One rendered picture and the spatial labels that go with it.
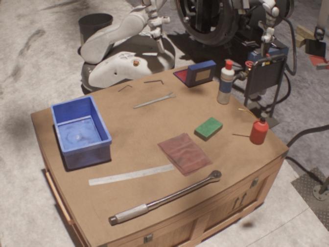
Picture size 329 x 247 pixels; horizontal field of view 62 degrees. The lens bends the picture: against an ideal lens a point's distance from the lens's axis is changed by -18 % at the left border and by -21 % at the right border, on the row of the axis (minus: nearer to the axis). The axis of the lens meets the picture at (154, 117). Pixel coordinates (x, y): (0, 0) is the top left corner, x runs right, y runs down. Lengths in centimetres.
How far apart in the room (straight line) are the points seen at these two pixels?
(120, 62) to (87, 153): 101
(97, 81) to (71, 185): 116
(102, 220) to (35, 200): 76
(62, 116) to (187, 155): 57
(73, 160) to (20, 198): 71
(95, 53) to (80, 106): 95
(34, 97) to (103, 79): 63
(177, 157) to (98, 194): 36
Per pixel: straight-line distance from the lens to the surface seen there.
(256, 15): 270
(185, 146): 135
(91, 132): 143
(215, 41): 254
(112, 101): 160
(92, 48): 234
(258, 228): 176
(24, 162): 204
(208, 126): 145
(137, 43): 247
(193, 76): 167
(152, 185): 124
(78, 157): 125
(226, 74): 154
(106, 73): 220
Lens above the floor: 144
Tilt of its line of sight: 40 degrees down
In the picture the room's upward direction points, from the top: 3 degrees clockwise
